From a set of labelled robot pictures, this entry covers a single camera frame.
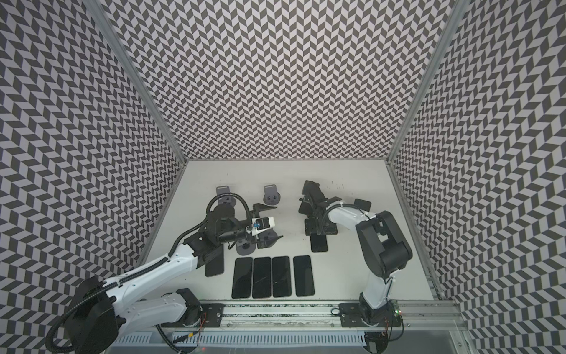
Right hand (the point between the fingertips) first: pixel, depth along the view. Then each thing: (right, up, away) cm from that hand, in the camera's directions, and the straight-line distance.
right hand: (319, 234), depth 92 cm
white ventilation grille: (-26, -28, -23) cm, 44 cm away
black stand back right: (-3, +13, +8) cm, 16 cm away
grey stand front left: (-30, -4, -5) cm, 31 cm away
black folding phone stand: (+18, +13, -2) cm, 22 cm away
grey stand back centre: (-21, +16, +6) cm, 27 cm away
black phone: (-15, -12, -13) cm, 23 cm away
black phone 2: (-1, -3, -3) cm, 4 cm away
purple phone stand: (-22, -13, -13) cm, 29 cm away
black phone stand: (-30, -14, -11) cm, 35 cm away
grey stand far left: (-40, +14, +6) cm, 42 cm away
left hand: (-16, +10, -18) cm, 26 cm away
